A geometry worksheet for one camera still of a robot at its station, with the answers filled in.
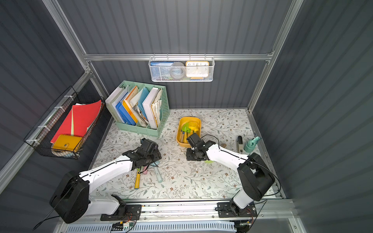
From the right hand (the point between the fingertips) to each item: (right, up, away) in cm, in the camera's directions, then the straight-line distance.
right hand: (191, 154), depth 87 cm
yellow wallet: (-56, +11, -23) cm, 62 cm away
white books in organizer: (-25, +31, +2) cm, 40 cm away
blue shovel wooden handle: (-6, +10, +14) cm, 18 cm away
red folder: (-59, +21, -12) cm, 64 cm away
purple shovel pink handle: (-24, -6, -15) cm, 29 cm away
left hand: (-21, 0, 0) cm, 21 cm away
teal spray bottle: (+37, +6, +2) cm, 37 cm away
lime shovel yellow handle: (-4, +15, +18) cm, 23 cm away
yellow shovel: (+2, +17, +18) cm, 25 cm away
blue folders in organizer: (-45, +23, +11) cm, 52 cm away
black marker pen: (+32, +7, +8) cm, 34 cm away
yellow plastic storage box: (-6, +21, +21) cm, 30 cm away
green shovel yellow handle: (-31, -13, -4) cm, 34 cm away
